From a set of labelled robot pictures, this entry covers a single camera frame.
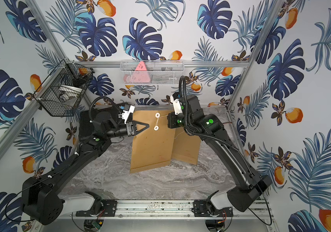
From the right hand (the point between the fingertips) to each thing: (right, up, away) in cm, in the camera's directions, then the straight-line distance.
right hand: (168, 115), depth 69 cm
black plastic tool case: (-58, -6, +33) cm, 67 cm away
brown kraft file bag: (-7, -15, 0) cm, 16 cm away
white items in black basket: (-62, +15, +20) cm, 67 cm away
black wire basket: (-64, +28, +23) cm, 73 cm away
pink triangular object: (-17, +26, +21) cm, 38 cm away
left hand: (-9, -4, -3) cm, 11 cm away
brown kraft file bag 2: (+13, -20, +28) cm, 36 cm away
